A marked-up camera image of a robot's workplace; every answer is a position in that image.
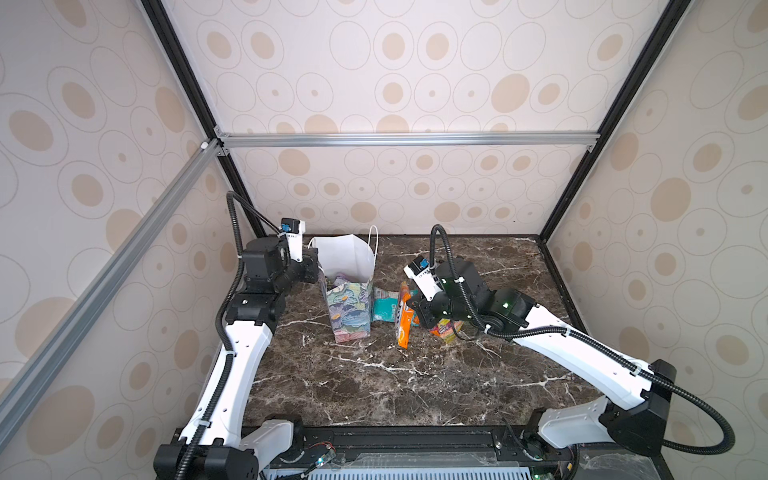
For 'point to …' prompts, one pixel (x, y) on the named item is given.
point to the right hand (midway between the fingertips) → (418, 297)
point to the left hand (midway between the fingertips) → (326, 246)
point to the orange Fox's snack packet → (405, 316)
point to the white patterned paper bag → (346, 263)
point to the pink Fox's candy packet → (447, 329)
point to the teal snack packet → (384, 305)
